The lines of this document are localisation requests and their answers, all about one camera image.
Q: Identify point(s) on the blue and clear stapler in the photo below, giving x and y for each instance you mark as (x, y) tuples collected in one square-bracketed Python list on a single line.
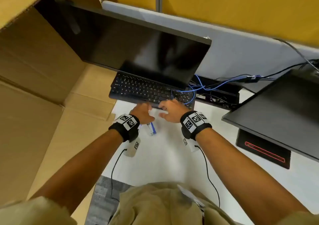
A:
[(152, 129)]

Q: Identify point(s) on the large black monitor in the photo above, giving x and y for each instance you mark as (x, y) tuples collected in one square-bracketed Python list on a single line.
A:
[(119, 40)]

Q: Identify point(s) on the grey desk partition panel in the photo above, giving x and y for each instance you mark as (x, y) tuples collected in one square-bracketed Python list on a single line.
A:
[(236, 50)]

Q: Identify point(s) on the black keyboard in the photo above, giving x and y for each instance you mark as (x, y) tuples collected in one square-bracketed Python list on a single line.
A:
[(139, 90)]

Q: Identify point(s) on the white badge card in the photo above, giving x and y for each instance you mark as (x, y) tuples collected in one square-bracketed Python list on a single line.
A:
[(190, 196)]

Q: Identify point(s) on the black monitor with red-lined base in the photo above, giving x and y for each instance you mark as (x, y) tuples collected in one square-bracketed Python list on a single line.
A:
[(281, 112)]

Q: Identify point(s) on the black monitor base red outline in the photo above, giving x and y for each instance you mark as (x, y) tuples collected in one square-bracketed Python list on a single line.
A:
[(261, 152)]

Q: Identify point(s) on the large brown cardboard box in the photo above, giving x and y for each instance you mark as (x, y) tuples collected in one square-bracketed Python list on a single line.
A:
[(37, 95)]

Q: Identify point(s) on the black marker wristband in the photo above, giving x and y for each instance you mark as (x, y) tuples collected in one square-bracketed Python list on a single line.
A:
[(123, 130), (199, 128)]

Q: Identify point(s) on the person's right forearm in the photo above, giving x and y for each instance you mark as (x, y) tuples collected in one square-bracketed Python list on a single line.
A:
[(244, 177)]

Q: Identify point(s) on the person's left hand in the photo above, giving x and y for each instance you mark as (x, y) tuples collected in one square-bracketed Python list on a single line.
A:
[(143, 114)]

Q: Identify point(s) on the person's beige shirt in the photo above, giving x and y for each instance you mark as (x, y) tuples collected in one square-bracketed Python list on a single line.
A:
[(154, 205)]

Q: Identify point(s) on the person's left forearm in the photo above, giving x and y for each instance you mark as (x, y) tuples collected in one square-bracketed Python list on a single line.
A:
[(82, 167)]

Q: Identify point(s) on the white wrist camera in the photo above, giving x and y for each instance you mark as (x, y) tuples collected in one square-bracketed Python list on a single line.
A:
[(132, 150), (190, 145)]

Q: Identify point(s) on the person's right hand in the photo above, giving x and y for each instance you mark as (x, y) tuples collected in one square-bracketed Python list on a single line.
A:
[(175, 110)]

